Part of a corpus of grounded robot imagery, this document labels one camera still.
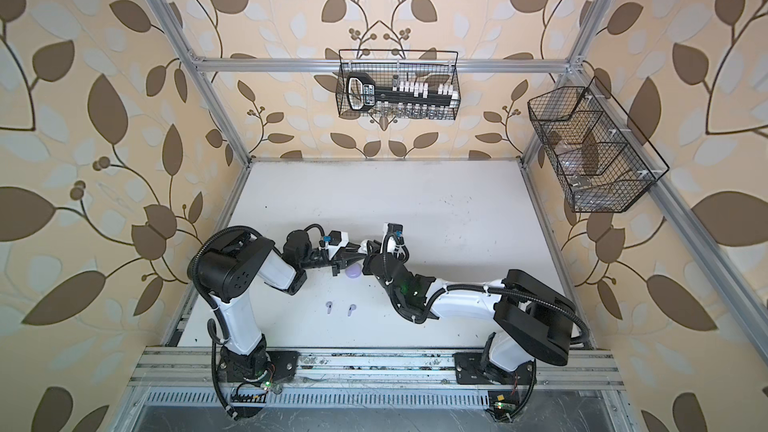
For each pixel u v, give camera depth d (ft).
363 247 2.77
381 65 2.99
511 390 2.37
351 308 2.76
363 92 2.72
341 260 2.60
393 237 2.33
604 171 2.42
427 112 2.91
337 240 2.49
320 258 2.64
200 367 2.49
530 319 1.42
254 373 2.19
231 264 1.70
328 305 2.77
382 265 1.90
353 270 2.88
